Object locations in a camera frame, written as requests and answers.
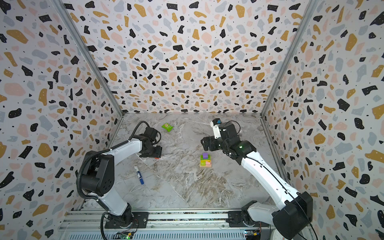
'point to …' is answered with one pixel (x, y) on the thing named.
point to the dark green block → (201, 157)
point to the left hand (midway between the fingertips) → (156, 151)
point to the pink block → (208, 163)
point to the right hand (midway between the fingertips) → (205, 137)
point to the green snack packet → (168, 127)
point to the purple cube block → (205, 155)
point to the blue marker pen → (139, 174)
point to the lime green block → (203, 163)
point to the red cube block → (156, 158)
